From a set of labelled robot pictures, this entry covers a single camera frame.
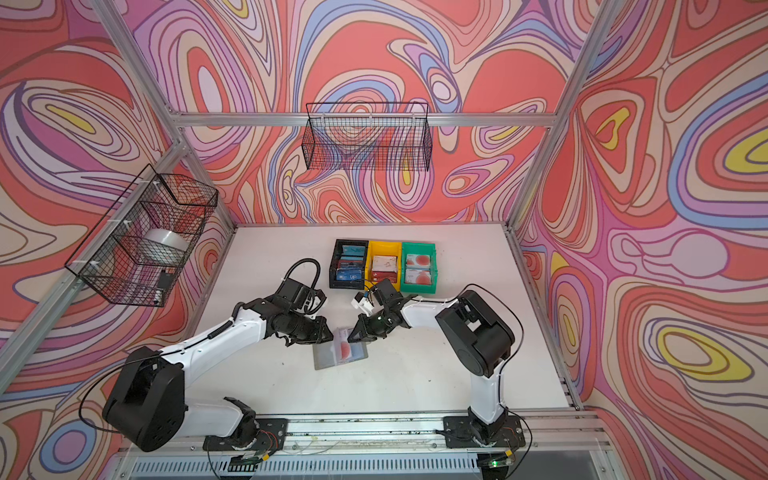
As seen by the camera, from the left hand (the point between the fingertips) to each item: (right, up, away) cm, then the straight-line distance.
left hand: (335, 335), depth 83 cm
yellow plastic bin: (+13, +25, +22) cm, 36 cm away
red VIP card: (+12, +15, +19) cm, 27 cm away
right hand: (+5, -4, +3) cm, 7 cm away
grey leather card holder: (-4, -7, +3) cm, 8 cm away
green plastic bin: (+26, +25, +21) cm, 42 cm away
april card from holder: (+2, -4, -1) cm, 5 cm away
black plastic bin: (-3, +22, +19) cm, 29 cm away
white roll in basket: (-39, +25, -13) cm, 48 cm away
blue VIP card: (+1, +16, +19) cm, 25 cm away
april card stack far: (+26, +21, +22) cm, 39 cm away
